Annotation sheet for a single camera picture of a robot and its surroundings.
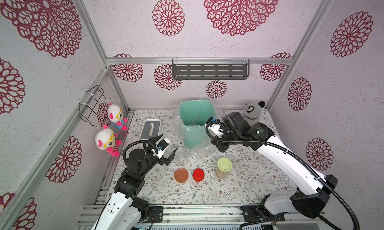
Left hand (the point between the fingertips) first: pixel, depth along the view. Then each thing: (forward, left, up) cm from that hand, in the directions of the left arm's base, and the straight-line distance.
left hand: (167, 142), depth 72 cm
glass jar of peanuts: (+4, -6, -25) cm, 26 cm away
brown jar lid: (-7, -5, -27) cm, 28 cm away
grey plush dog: (+26, -50, -8) cm, 57 cm away
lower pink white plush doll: (+4, +34, -5) cm, 35 cm away
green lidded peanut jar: (-7, -29, -13) cm, 32 cm away
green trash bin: (+26, -13, -10) cm, 31 cm away
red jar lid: (-7, -15, -25) cm, 30 cm away
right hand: (0, -21, +2) cm, 22 cm away
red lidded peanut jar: (-5, -18, +3) cm, 19 cm away
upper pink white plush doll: (+24, +36, -7) cm, 43 cm away
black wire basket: (+15, +40, +8) cm, 44 cm away
